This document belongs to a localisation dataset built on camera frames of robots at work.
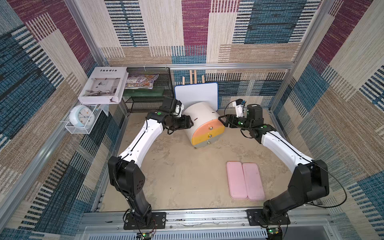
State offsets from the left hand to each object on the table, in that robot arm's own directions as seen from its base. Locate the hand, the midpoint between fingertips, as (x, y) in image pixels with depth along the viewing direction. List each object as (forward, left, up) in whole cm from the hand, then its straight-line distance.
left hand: (188, 123), depth 82 cm
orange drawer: (-1, -11, -1) cm, 11 cm away
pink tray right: (-28, -35, -22) cm, 50 cm away
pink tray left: (-25, -26, -22) cm, 42 cm away
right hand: (+3, -19, +2) cm, 19 cm away
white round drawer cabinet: (+11, -7, -3) cm, 14 cm away
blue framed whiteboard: (+31, -13, -3) cm, 34 cm away
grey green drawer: (-1, -13, -17) cm, 21 cm away
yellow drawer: (-1, -12, -10) cm, 15 cm away
